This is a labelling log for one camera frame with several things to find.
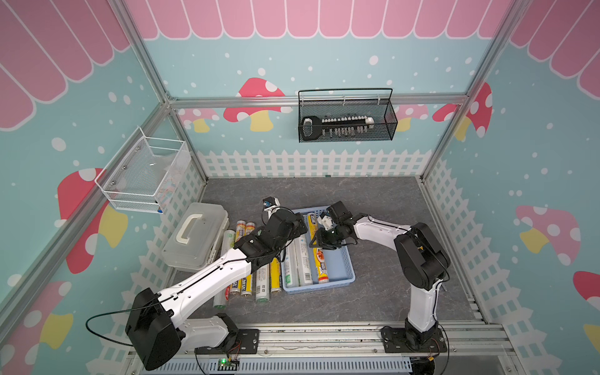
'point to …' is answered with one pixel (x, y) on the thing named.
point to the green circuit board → (227, 365)
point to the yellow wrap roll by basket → (275, 270)
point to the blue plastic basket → (340, 265)
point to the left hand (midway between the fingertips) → (293, 224)
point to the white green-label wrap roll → (304, 272)
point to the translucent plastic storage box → (195, 231)
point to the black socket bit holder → (313, 127)
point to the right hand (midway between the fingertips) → (313, 245)
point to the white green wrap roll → (262, 283)
